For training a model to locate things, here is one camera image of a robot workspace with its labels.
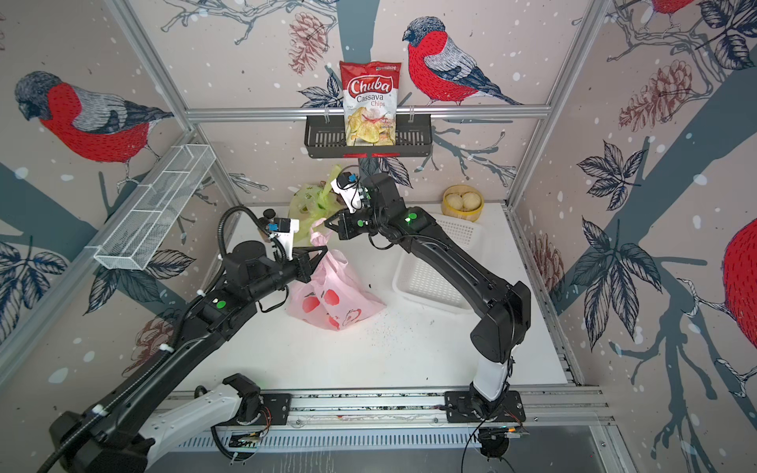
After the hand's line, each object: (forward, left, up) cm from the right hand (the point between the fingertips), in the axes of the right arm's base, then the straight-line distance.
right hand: (325, 224), depth 71 cm
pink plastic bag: (-12, -8, -17) cm, 22 cm away
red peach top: (-14, -2, -11) cm, 18 cm away
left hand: (-5, -2, -2) cm, 6 cm away
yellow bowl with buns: (+37, -43, -27) cm, 63 cm away
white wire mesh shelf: (-2, +48, -2) cm, 48 cm away
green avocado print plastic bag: (+23, +11, -15) cm, 29 cm away
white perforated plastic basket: (+5, -25, -34) cm, 42 cm away
